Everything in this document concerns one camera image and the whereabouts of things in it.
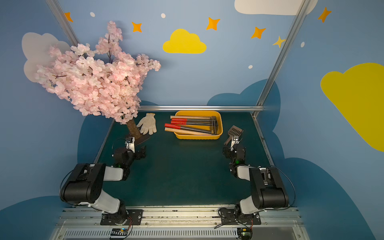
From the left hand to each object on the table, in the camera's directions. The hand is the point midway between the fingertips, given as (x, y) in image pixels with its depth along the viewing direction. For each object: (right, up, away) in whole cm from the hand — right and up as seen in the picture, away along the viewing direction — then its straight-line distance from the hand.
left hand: (137, 144), depth 94 cm
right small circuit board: (+61, -42, -21) cm, 77 cm away
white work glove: (+1, +13, +20) cm, 24 cm away
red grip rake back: (+52, +17, +20) cm, 58 cm away
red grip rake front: (+50, +7, +13) cm, 53 cm away
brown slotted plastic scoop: (+67, +7, +17) cm, 69 cm away
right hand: (+63, 0, +1) cm, 63 cm away
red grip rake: (+39, +14, +14) cm, 43 cm away
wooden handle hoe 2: (+33, +8, +8) cm, 35 cm away
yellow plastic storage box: (+34, +5, +7) cm, 35 cm away
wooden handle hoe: (+34, +19, +20) cm, 44 cm away
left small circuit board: (-1, -42, -21) cm, 47 cm away
